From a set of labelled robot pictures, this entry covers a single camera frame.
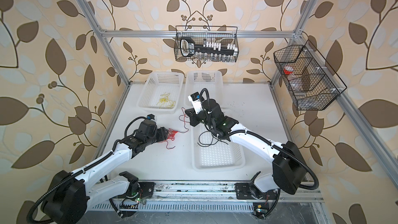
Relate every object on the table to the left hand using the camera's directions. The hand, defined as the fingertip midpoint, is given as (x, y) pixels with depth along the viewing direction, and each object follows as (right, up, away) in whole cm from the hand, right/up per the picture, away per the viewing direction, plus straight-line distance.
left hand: (166, 130), depth 86 cm
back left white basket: (-10, +22, +30) cm, 38 cm away
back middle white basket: (+15, +32, +34) cm, 49 cm away
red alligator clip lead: (+8, +4, +9) cm, 12 cm away
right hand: (+13, +11, -10) cm, 20 cm away
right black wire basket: (+74, +25, -12) cm, 79 cm away
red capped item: (+66, +33, -5) cm, 74 cm away
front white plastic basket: (+25, -13, +1) cm, 29 cm away
